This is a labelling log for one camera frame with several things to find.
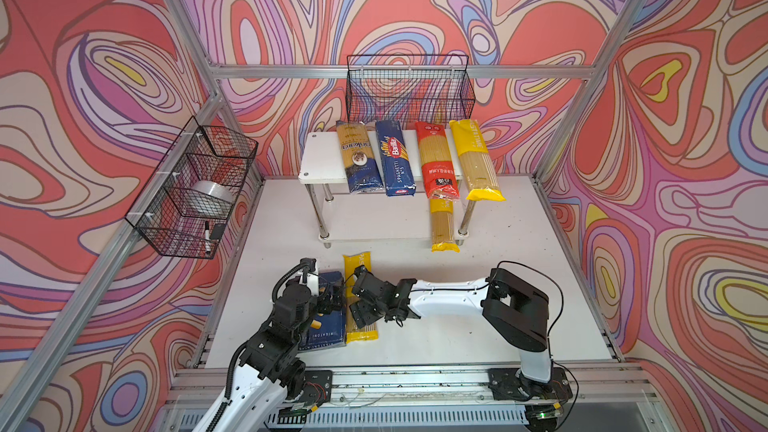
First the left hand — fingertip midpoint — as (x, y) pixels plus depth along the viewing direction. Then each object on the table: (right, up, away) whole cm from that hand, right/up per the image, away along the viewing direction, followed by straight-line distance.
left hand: (329, 276), depth 79 cm
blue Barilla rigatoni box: (0, -13, -2) cm, 13 cm away
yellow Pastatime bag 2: (+33, +12, +15) cm, 38 cm away
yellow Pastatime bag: (+7, -16, +1) cm, 17 cm away
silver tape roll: (-28, +23, -5) cm, 36 cm away
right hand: (+10, -13, +7) cm, 18 cm away
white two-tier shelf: (+2, +16, +24) cm, 29 cm away
